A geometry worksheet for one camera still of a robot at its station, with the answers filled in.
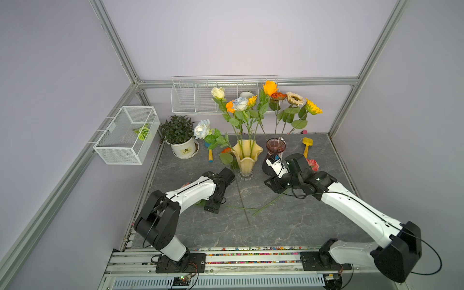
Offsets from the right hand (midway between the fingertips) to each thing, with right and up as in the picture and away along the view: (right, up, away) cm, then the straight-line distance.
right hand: (268, 178), depth 78 cm
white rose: (-24, +18, -5) cm, 30 cm away
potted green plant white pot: (-46, +22, +18) cm, 54 cm away
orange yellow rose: (-17, +32, +3) cm, 36 cm away
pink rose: (+29, +3, +21) cm, 36 cm away
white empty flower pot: (-9, +41, +15) cm, 45 cm away
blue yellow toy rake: (-31, +11, +32) cm, 46 cm away
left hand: (-22, -12, +9) cm, 27 cm away
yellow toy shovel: (+32, +18, +37) cm, 52 cm away
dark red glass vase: (+6, +15, +13) cm, 21 cm away
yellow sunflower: (+15, +24, +1) cm, 29 cm away
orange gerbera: (+4, +35, +8) cm, 36 cm away
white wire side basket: (-64, +17, +4) cm, 66 cm away
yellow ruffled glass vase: (-9, +12, +13) cm, 20 cm away
